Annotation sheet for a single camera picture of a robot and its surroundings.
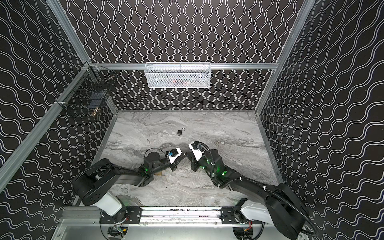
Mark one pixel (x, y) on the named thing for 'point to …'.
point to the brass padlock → (159, 173)
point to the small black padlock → (180, 131)
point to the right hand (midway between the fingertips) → (187, 153)
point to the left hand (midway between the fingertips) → (189, 156)
